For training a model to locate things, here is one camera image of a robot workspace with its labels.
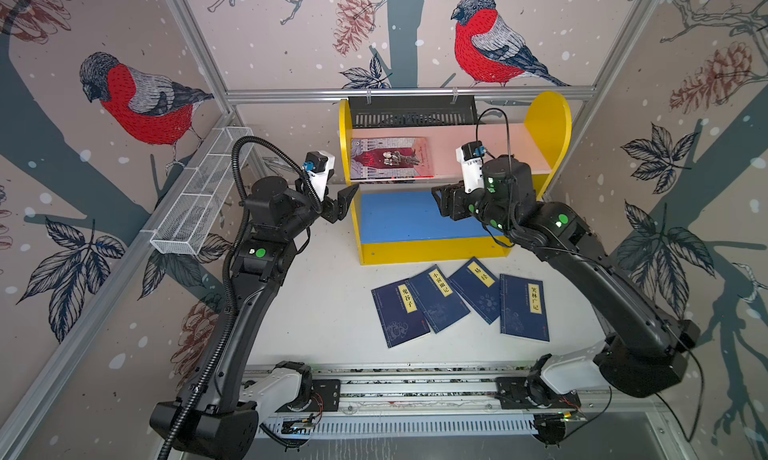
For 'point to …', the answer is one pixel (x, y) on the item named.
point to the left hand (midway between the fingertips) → (341, 176)
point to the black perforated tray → (369, 112)
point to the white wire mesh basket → (188, 214)
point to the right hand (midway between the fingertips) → (439, 189)
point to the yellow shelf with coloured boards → (399, 220)
